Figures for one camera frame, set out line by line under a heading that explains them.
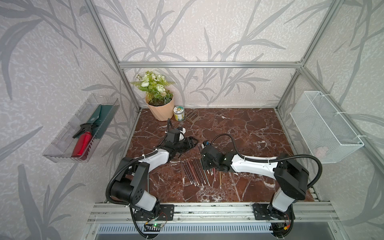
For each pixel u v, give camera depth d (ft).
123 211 2.47
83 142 1.94
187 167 2.91
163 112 3.34
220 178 2.77
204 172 2.84
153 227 2.36
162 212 2.40
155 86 3.16
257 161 1.72
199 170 2.85
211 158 2.15
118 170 1.54
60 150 1.90
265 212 2.40
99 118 2.33
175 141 2.40
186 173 2.84
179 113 3.55
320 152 2.35
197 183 2.71
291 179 1.46
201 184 2.71
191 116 3.74
